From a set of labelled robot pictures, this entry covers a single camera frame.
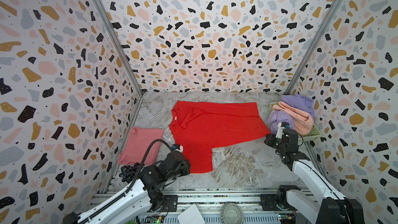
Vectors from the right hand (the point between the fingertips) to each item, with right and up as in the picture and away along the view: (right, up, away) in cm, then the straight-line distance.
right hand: (265, 131), depth 86 cm
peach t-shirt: (+24, +5, +5) cm, 25 cm away
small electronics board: (-55, -37, -16) cm, 68 cm away
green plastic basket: (+33, -3, +9) cm, 34 cm away
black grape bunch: (-71, -20, -9) cm, 74 cm away
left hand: (-39, -14, -10) cm, 43 cm away
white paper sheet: (-39, -34, -19) cm, 55 cm away
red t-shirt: (-37, +1, +15) cm, 40 cm away
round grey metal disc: (-21, -36, -15) cm, 44 cm away
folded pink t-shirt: (-74, -8, +5) cm, 74 cm away
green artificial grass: (-60, -28, -31) cm, 72 cm away
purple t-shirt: (+9, +8, +7) cm, 14 cm away
